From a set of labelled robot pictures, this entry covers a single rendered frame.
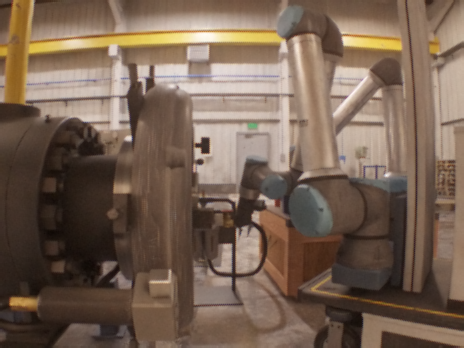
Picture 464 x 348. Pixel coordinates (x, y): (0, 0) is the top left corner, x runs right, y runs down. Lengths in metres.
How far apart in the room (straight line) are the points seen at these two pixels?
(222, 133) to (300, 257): 10.21
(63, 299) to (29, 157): 0.37
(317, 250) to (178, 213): 1.27
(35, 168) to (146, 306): 0.44
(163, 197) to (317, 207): 0.41
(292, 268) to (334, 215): 0.95
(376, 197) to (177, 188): 0.61
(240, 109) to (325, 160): 11.06
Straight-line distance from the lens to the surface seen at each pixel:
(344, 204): 0.94
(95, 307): 0.70
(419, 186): 1.14
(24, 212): 0.87
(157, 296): 0.65
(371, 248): 1.06
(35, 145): 0.93
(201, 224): 1.14
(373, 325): 1.08
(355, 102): 1.62
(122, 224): 0.66
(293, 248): 1.80
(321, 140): 0.96
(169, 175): 0.69
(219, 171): 11.71
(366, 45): 13.00
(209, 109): 11.97
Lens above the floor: 0.71
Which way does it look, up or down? level
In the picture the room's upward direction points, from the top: straight up
